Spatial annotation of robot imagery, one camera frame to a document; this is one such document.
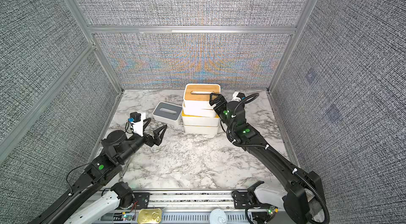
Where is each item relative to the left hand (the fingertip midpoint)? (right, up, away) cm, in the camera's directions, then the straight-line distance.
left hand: (161, 121), depth 67 cm
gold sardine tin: (-5, -40, -1) cm, 40 cm away
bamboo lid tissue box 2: (+18, +3, +10) cm, 21 cm away
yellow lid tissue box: (+16, -2, +20) cm, 26 cm away
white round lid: (+24, -39, -2) cm, 46 cm away
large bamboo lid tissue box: (+19, -8, +28) cm, 35 cm away
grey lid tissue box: (-5, +1, +39) cm, 40 cm away
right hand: (+23, +12, +6) cm, 26 cm away
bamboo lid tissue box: (+15, +12, +12) cm, 23 cm away
